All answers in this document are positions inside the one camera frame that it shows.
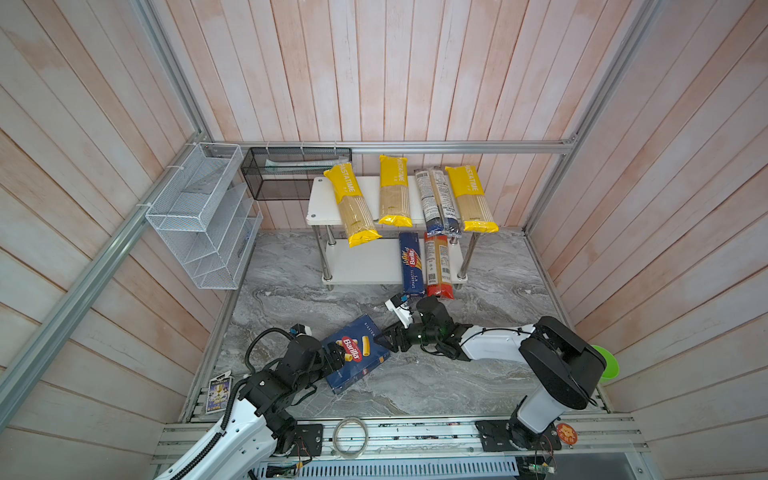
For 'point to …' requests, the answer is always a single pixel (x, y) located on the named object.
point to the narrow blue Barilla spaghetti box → (412, 264)
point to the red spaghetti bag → (438, 266)
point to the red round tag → (567, 433)
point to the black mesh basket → (286, 173)
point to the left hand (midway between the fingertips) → (333, 363)
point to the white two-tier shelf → (344, 264)
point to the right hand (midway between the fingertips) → (379, 337)
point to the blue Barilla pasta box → (362, 351)
